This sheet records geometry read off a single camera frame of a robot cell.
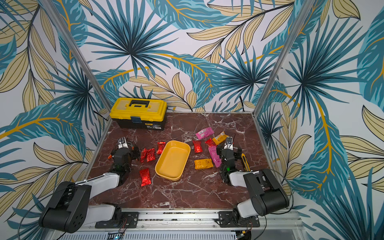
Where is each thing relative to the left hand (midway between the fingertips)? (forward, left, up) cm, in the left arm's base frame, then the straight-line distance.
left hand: (127, 147), depth 89 cm
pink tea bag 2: (-2, -53, -5) cm, 53 cm away
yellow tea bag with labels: (+12, -58, -5) cm, 59 cm away
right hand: (+3, -63, +2) cm, 63 cm away
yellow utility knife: (-5, -72, -7) cm, 72 cm away
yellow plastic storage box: (-4, -27, -7) cm, 28 cm away
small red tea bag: (+9, -51, -6) cm, 52 cm away
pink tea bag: (+16, -47, -5) cm, 50 cm away
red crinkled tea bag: (-4, -9, -5) cm, 11 cm away
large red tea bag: (+5, -43, -7) cm, 43 cm away
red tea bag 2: (-1, -13, -5) cm, 14 cm away
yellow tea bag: (-6, -46, -6) cm, 47 cm away
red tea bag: (+5, -18, -6) cm, 20 cm away
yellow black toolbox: (+20, -5, +9) cm, 22 cm away
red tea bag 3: (-16, -13, -7) cm, 22 cm away
